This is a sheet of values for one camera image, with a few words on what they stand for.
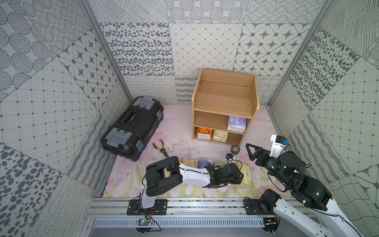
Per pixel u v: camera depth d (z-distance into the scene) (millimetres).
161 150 938
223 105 775
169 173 506
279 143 547
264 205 648
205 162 859
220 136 953
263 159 554
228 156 758
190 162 852
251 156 578
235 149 951
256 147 595
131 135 814
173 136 1039
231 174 615
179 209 756
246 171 810
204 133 932
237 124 803
